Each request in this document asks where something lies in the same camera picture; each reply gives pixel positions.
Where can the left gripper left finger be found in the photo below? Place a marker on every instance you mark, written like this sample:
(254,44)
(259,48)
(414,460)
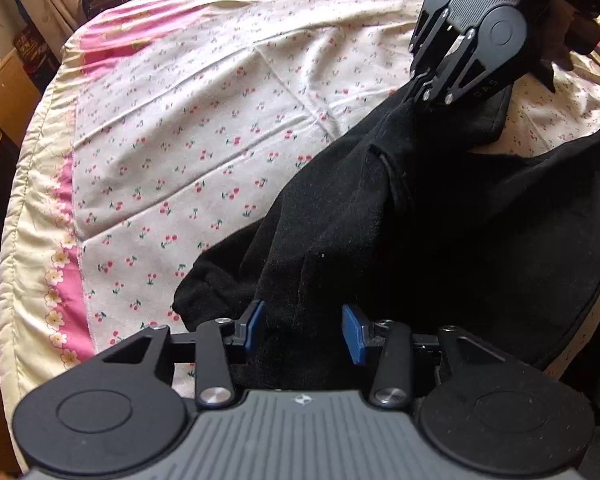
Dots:
(132,405)

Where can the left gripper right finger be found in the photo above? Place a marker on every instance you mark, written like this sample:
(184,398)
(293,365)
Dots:
(475,405)

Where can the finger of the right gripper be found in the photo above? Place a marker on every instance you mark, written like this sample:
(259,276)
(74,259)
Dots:
(484,63)
(433,60)

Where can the black pants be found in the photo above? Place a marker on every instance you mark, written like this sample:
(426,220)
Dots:
(401,220)

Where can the cherry print bed sheet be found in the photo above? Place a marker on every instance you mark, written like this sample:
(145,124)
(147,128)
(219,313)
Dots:
(170,125)

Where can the wooden bedside cabinet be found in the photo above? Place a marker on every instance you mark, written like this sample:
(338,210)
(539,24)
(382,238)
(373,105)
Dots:
(18,99)

